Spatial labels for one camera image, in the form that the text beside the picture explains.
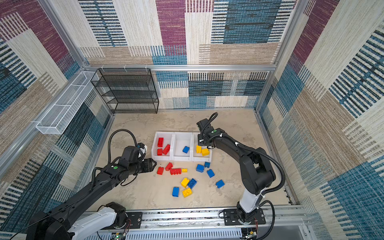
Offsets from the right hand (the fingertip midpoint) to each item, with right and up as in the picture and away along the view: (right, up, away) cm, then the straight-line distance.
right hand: (205, 141), depth 92 cm
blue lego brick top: (+1, -13, -2) cm, 14 cm away
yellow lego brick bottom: (-12, -22, -8) cm, 26 cm away
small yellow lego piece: (-12, -16, -3) cm, 21 cm away
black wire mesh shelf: (-54, +35, +17) cm, 66 cm away
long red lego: (-17, -16, -4) cm, 24 cm away
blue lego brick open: (-3, -15, -3) cm, 16 cm away
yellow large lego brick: (-4, -5, +3) cm, 7 cm away
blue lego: (-12, -6, +6) cm, 14 cm away
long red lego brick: (-28, -2, +8) cm, 30 cm away
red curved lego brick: (-22, -14, -2) cm, 26 cm away
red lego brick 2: (-26, -17, -3) cm, 31 cm away
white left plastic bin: (-31, -3, +2) cm, 31 cm away
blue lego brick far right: (+8, -23, -7) cm, 25 cm away
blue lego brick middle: (+3, -18, -3) cm, 18 cm away
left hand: (-29, -10, -9) cm, 32 cm away
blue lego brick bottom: (-8, -23, -6) cm, 25 cm away
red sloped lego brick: (-24, -6, +5) cm, 25 cm away
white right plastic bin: (-4, -10, +2) cm, 11 cm away
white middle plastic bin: (-16, 0, +10) cm, 18 cm away
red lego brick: (-29, -7, +6) cm, 30 cm away
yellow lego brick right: (+1, -7, +2) cm, 7 cm away
